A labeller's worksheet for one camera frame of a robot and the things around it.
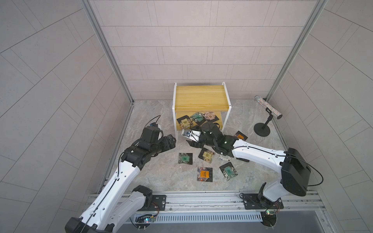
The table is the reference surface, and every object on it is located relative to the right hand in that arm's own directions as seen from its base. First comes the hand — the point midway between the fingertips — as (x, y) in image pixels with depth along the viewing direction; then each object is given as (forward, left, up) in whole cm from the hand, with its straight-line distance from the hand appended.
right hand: (189, 133), depth 78 cm
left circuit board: (-36, +23, -15) cm, 45 cm away
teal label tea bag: (+11, -6, -1) cm, 13 cm away
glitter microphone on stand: (+9, -49, -15) cm, 52 cm away
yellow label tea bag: (+8, +2, -1) cm, 9 cm away
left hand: (-4, +8, +1) cm, 10 cm away
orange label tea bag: (-17, -7, -17) cm, 25 cm away
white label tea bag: (-8, -20, -17) cm, 28 cm away
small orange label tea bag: (+7, -33, -17) cm, 38 cm away
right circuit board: (-38, -35, -18) cm, 55 cm away
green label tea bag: (-7, +3, -17) cm, 18 cm away
